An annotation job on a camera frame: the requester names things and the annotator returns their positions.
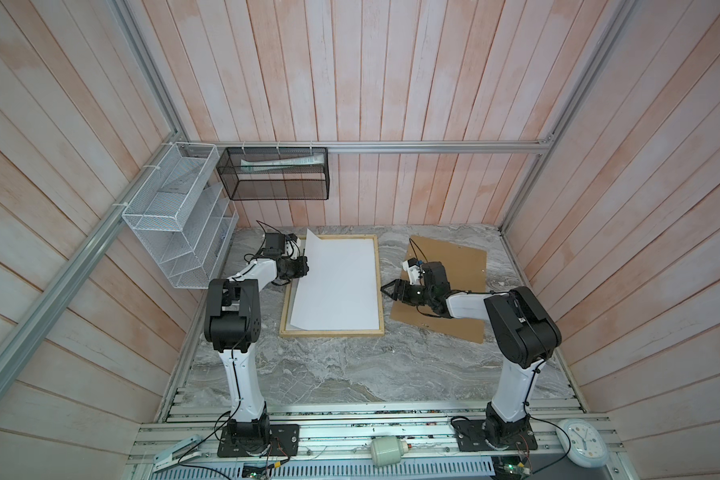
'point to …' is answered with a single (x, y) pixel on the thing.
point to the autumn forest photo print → (339, 289)
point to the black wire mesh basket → (276, 173)
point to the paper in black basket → (268, 163)
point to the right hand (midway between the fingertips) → (386, 290)
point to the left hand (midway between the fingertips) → (309, 270)
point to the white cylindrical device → (387, 450)
